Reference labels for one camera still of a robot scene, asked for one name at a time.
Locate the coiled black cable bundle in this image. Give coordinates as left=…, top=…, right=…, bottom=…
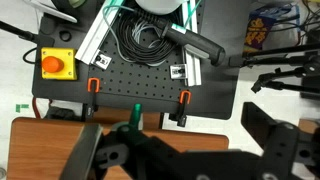
left=113, top=8, right=178, bottom=67

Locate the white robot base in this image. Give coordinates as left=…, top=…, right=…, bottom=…
left=134, top=0, right=188, bottom=16

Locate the orange black bar clamp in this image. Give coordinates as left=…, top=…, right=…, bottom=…
left=168, top=90, right=193, bottom=128
left=81, top=77, right=101, bottom=122

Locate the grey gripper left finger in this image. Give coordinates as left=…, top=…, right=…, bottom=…
left=59, top=123, right=105, bottom=180

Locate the thick black cable connector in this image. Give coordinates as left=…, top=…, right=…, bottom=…
left=131, top=7, right=227, bottom=67

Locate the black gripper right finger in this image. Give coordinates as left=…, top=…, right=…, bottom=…
left=241, top=101, right=300, bottom=180

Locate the black tripod stand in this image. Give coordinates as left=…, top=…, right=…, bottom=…
left=250, top=63, right=320, bottom=98
left=228, top=42, right=320, bottom=68

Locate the short aluminium extrusion rail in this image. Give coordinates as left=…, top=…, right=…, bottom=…
left=180, top=0, right=203, bottom=87

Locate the grey metal bar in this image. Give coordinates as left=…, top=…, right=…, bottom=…
left=22, top=0, right=78, bottom=24

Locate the black rod with cable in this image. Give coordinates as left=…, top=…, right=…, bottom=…
left=0, top=19, right=43, bottom=44

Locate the yellow emergency stop box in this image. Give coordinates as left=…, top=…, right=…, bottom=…
left=40, top=47, right=78, bottom=81

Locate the red cable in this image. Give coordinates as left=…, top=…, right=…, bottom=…
left=31, top=96, right=54, bottom=120

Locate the long aluminium extrusion rail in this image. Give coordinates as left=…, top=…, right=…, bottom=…
left=74, top=0, right=125, bottom=66

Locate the black cart top plate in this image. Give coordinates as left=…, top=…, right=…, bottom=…
left=31, top=0, right=240, bottom=121

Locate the white rail mounting bracket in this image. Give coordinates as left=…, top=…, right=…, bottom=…
left=169, top=63, right=188, bottom=81
left=93, top=49, right=113, bottom=71

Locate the green plastic handle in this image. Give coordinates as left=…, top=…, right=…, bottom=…
left=111, top=102, right=145, bottom=135

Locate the grey tape roll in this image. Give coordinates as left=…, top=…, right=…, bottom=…
left=53, top=0, right=88, bottom=10

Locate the black perforated mounting board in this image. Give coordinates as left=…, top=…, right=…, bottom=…
left=87, top=6, right=193, bottom=103

